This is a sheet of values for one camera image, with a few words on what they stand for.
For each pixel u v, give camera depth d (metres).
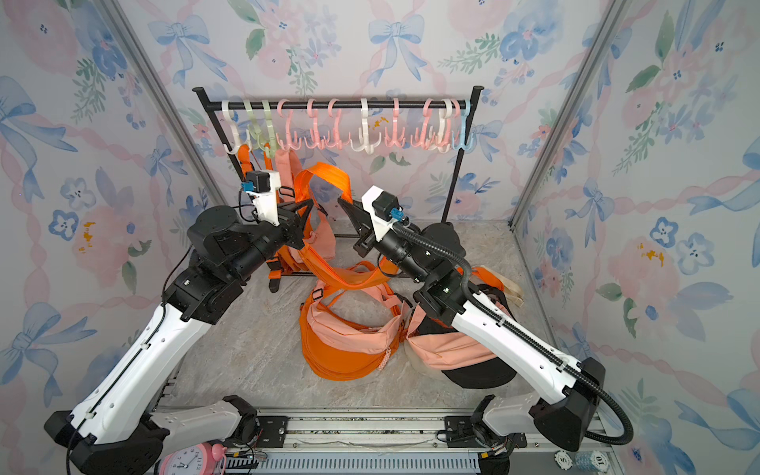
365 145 0.73
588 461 0.66
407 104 0.65
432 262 0.47
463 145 0.72
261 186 0.46
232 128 0.70
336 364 0.82
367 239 0.48
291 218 0.50
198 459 0.68
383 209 0.41
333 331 0.77
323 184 1.07
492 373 0.71
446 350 0.69
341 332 0.77
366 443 0.74
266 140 0.75
